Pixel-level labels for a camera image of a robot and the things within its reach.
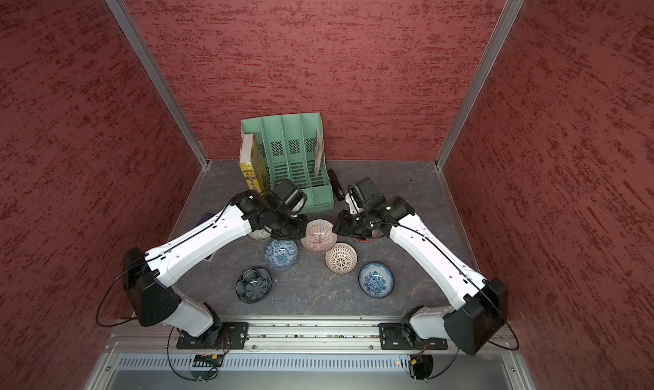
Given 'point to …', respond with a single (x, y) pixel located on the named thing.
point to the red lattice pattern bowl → (342, 259)
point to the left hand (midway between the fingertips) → (302, 239)
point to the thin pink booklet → (319, 150)
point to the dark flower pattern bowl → (254, 285)
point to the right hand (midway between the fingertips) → (337, 235)
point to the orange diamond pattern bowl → (363, 240)
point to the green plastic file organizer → (286, 146)
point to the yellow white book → (250, 163)
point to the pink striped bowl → (320, 237)
